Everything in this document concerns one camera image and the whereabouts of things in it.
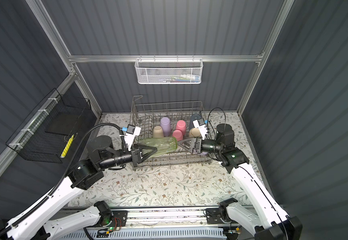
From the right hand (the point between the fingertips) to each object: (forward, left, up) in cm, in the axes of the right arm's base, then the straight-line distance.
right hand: (183, 145), depth 65 cm
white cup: (+21, -7, -17) cm, 28 cm away
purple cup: (-5, -8, +2) cm, 10 cm away
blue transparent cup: (+30, -8, -13) cm, 34 cm away
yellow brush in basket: (+1, +54, -2) cm, 54 cm away
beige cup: (+22, +15, -19) cm, 33 cm away
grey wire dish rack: (+48, +28, -29) cm, 62 cm away
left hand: (-5, +10, +6) cm, 13 cm away
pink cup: (+27, +1, -18) cm, 33 cm away
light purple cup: (+26, +11, -15) cm, 32 cm away
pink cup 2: (+20, +3, -18) cm, 27 cm away
